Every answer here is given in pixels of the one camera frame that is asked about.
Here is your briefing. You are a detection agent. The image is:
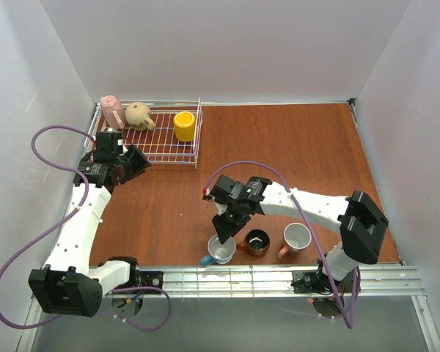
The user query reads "white mug blue handle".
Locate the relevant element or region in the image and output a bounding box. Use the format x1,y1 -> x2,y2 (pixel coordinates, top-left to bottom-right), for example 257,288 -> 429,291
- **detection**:
200,235 -> 236,266

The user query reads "dark brown glazed mug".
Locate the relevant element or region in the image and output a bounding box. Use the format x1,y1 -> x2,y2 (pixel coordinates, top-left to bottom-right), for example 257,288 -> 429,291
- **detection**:
236,229 -> 270,257

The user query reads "beige speckled round mug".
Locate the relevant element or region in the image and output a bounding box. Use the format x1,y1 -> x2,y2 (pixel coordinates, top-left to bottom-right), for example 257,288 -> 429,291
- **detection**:
125,101 -> 155,131

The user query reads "pink faceted mug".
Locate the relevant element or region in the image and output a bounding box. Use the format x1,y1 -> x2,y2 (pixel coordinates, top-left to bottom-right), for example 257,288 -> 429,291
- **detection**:
100,95 -> 126,128

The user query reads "yellow enamel mug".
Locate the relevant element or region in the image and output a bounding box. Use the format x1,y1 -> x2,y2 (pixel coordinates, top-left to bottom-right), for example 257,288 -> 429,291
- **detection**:
173,111 -> 197,142

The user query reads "white mug pink handle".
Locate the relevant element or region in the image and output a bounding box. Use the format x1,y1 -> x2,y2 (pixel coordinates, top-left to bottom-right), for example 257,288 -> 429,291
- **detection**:
277,223 -> 312,259

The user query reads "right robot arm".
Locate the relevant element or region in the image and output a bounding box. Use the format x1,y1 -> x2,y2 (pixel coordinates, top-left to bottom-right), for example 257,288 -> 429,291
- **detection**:
202,175 -> 389,283

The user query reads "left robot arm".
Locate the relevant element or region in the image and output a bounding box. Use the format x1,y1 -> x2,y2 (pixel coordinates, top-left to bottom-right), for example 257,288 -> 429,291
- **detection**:
29,131 -> 151,317

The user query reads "white wire dish rack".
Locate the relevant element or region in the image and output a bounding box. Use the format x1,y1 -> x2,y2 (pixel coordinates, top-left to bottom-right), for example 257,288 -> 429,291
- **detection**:
84,96 -> 203,171

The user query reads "aluminium frame rail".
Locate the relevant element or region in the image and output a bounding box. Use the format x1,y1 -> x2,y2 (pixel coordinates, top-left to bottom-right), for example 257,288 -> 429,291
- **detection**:
32,264 -> 426,298

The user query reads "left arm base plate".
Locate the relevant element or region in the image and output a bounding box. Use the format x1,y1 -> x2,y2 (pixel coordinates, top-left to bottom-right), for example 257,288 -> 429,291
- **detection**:
133,271 -> 164,295

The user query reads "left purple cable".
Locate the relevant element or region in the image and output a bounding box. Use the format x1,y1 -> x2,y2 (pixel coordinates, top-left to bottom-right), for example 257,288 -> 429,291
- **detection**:
0,125 -> 172,332

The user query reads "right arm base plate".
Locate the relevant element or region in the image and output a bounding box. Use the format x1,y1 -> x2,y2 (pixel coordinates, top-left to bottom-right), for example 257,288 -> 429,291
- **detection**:
290,270 -> 354,294

